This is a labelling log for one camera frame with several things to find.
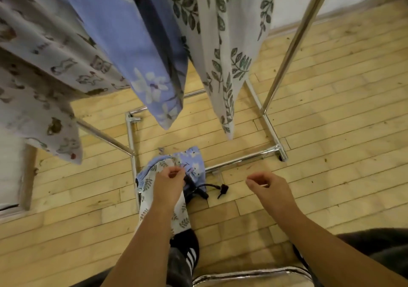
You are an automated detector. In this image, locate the black striped right shoe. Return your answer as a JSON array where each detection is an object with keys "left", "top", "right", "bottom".
[{"left": 292, "top": 245, "right": 319, "bottom": 287}]

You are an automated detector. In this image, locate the black striped left shoe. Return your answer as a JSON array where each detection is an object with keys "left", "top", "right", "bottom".
[{"left": 169, "top": 228, "right": 200, "bottom": 275}]

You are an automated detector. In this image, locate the blue floral bag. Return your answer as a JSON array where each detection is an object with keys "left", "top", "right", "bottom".
[{"left": 137, "top": 146, "right": 207, "bottom": 195}]

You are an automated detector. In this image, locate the chrome clothes rack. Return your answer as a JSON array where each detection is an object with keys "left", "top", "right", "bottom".
[{"left": 76, "top": 0, "right": 337, "bottom": 213}]

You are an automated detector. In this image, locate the person's left hand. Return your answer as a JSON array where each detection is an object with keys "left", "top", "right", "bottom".
[{"left": 153, "top": 166, "right": 187, "bottom": 211}]

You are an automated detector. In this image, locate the person's right forearm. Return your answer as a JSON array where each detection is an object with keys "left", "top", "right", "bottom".
[{"left": 280, "top": 212, "right": 408, "bottom": 287}]

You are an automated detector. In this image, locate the chrome chair frame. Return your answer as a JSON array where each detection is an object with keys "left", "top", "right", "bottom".
[{"left": 192, "top": 266, "right": 315, "bottom": 287}]

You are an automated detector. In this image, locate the black striped shoe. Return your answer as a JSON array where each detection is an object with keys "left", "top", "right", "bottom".
[
  {"left": 292, "top": 245, "right": 319, "bottom": 287},
  {"left": 169, "top": 228, "right": 200, "bottom": 275}
]

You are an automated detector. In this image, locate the person's right hand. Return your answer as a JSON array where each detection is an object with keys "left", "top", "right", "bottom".
[{"left": 245, "top": 171, "right": 302, "bottom": 224}]

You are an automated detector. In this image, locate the person's left forearm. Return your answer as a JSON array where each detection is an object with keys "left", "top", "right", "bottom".
[{"left": 102, "top": 206, "right": 184, "bottom": 287}]

